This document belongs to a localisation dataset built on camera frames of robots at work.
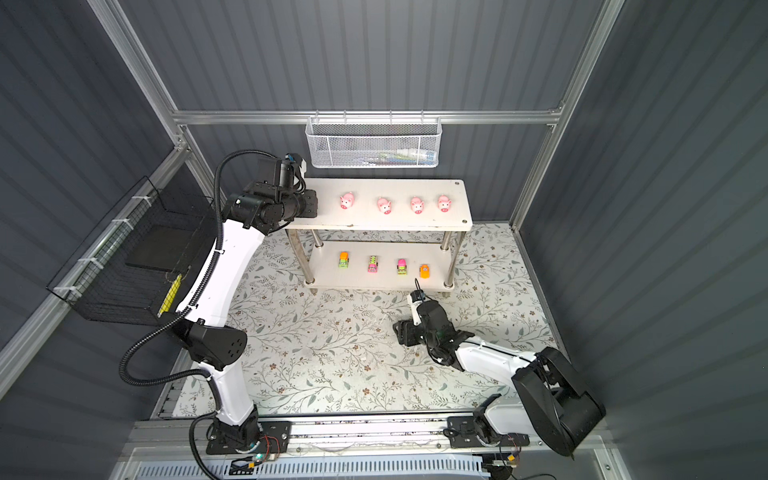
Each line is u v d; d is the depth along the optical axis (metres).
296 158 0.67
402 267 0.98
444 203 0.75
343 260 0.99
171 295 0.69
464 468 0.70
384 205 0.75
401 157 0.91
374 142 1.24
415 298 0.79
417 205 0.75
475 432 0.68
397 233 1.19
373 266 0.98
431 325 0.68
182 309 0.46
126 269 0.72
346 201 0.77
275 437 0.73
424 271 0.98
